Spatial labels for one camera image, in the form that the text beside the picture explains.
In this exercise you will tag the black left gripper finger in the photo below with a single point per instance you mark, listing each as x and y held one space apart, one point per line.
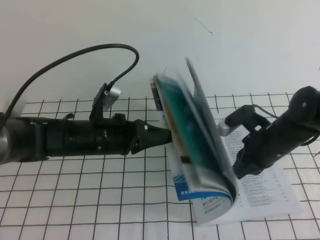
156 136

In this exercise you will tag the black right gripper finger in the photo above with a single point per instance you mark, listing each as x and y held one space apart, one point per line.
245 166

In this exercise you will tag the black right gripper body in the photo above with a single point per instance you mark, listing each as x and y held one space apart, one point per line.
268 145

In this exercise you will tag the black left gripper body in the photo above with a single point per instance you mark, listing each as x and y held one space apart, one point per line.
108 136

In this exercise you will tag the white HEEC catalogue book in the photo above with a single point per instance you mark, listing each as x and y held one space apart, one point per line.
202 161

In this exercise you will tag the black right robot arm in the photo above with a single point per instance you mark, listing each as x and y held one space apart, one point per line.
304 109

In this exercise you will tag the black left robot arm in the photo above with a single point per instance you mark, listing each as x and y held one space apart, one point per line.
33 139

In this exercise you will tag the white black-grid tablecloth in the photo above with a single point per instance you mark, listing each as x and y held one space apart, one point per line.
133 198

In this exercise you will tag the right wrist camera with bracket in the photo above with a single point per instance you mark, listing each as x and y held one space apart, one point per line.
244 116

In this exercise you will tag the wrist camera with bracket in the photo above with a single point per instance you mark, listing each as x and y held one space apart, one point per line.
244 116
105 98

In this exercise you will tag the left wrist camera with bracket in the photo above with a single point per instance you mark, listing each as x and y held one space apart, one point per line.
105 98

